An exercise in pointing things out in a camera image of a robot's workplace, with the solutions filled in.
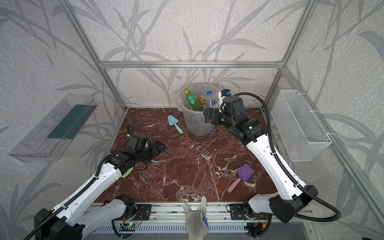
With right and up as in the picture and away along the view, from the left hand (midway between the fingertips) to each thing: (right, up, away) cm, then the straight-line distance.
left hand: (164, 145), depth 79 cm
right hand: (+25, +20, -10) cm, 34 cm away
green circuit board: (-13, -37, -8) cm, 40 cm away
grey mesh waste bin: (+19, +4, +24) cm, 31 cm away
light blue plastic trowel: (-2, +13, +33) cm, 35 cm away
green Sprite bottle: (+15, +26, +15) cm, 33 cm away
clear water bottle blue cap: (+26, +26, +15) cm, 39 cm away
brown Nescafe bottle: (+20, +27, +20) cm, 39 cm away
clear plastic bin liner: (+16, +14, +15) cm, 26 cm away
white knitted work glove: (+18, -35, -8) cm, 40 cm away
